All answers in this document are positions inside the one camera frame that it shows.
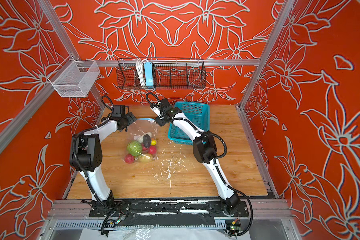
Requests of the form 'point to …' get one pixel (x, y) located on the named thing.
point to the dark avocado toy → (147, 140)
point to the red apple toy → (129, 158)
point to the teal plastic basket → (198, 113)
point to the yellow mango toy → (144, 159)
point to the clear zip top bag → (137, 128)
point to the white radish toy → (140, 139)
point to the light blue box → (148, 74)
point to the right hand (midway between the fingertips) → (158, 115)
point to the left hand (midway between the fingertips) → (129, 118)
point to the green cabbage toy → (134, 148)
